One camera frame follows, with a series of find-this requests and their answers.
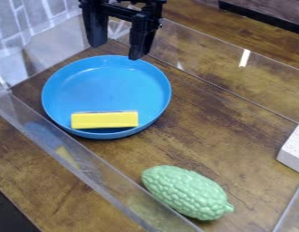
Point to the clear acrylic enclosure wall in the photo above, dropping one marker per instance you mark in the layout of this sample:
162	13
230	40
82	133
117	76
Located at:
234	71

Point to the green bitter melon toy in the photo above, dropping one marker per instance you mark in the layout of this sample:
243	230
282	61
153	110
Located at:
189	192

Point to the yellow rectangular sponge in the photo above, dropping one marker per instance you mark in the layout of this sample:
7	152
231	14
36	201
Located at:
107	119

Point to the white foam block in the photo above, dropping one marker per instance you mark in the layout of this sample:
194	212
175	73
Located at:
289	153

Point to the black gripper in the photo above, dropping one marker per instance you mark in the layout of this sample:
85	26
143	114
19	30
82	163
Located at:
143	12

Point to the blue round tray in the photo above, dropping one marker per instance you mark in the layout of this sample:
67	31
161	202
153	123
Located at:
107	83

